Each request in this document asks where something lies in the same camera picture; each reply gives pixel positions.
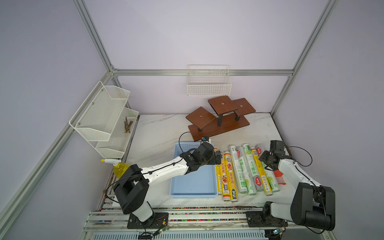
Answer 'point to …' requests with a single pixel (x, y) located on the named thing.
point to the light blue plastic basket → (201, 182)
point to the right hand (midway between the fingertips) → (266, 161)
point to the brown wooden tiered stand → (231, 115)
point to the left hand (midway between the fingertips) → (214, 157)
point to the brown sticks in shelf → (127, 126)
